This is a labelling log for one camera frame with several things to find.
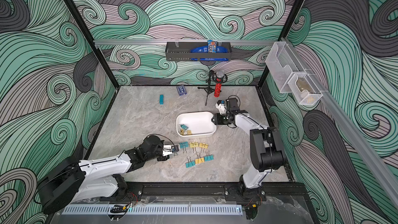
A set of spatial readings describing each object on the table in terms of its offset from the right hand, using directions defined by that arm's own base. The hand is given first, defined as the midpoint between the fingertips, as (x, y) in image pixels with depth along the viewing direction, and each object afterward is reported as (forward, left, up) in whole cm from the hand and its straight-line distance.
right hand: (217, 119), depth 94 cm
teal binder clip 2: (-22, +23, +10) cm, 34 cm away
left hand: (-15, +27, 0) cm, 30 cm away
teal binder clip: (-4, +21, -1) cm, 21 cm away
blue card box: (+30, +24, -4) cm, 39 cm away
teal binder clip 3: (-15, +20, -2) cm, 26 cm away
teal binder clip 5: (-22, +6, -4) cm, 23 cm away
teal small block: (+22, +39, -6) cm, 46 cm away
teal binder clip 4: (-25, +17, -4) cm, 30 cm away
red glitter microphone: (+18, -1, +21) cm, 28 cm away
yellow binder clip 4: (-23, +11, -5) cm, 26 cm away
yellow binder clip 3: (-15, +9, -4) cm, 18 cm away
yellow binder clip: (-7, +18, -3) cm, 20 cm away
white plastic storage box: (0, +14, -4) cm, 14 cm away
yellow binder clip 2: (-15, +15, -2) cm, 21 cm away
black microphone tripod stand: (+21, +2, +17) cm, 27 cm away
